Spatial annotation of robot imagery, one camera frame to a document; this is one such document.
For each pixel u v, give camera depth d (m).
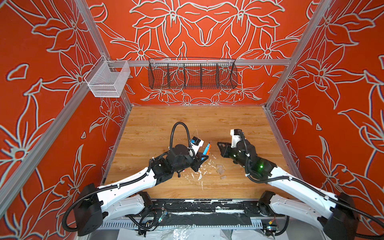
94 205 0.39
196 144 0.62
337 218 0.38
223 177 0.83
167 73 1.00
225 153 0.66
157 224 0.69
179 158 0.54
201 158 0.66
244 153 0.54
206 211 0.73
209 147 0.67
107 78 0.93
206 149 0.68
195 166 0.64
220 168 0.87
